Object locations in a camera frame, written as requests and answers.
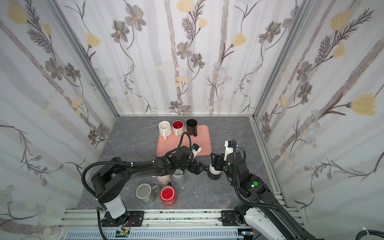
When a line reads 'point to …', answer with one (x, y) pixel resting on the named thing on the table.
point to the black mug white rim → (191, 127)
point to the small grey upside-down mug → (178, 178)
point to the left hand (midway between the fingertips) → (199, 161)
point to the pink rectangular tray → (203, 140)
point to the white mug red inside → (178, 127)
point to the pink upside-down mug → (164, 179)
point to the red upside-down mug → (168, 196)
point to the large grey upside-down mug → (148, 194)
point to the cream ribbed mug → (165, 129)
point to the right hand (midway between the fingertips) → (213, 152)
